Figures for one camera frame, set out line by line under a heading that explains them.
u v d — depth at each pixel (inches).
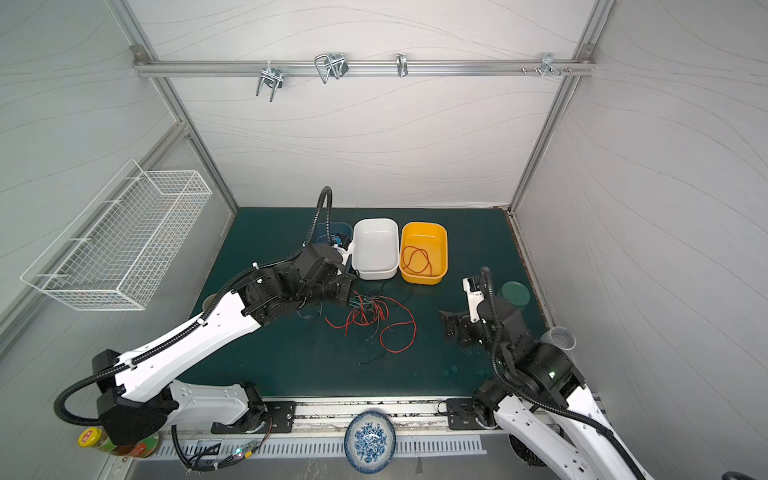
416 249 42.4
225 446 27.7
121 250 27.1
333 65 30.1
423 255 42.2
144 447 25.9
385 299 36.0
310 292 20.5
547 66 30.2
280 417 29.0
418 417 29.5
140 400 15.7
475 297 23.3
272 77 31.3
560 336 26.1
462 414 29.0
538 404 16.4
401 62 28.9
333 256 21.6
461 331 23.3
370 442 27.6
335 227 43.7
